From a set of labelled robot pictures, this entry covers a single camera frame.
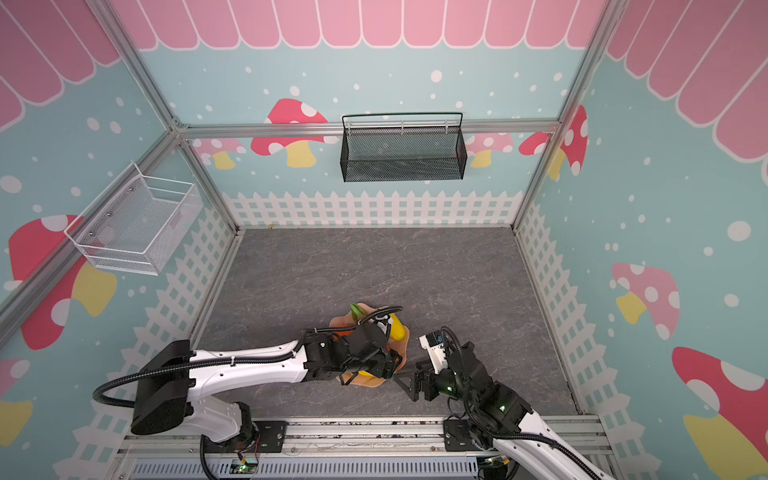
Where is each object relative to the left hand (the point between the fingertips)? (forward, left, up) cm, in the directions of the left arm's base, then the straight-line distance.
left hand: (389, 361), depth 77 cm
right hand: (-3, -4, +1) cm, 5 cm away
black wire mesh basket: (+58, +8, +23) cm, 63 cm away
